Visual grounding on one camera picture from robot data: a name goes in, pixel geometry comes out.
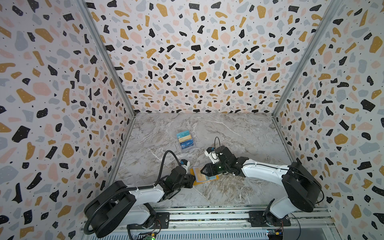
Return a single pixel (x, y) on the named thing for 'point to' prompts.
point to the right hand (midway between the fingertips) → (203, 168)
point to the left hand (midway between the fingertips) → (197, 175)
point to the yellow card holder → (195, 182)
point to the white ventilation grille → (189, 236)
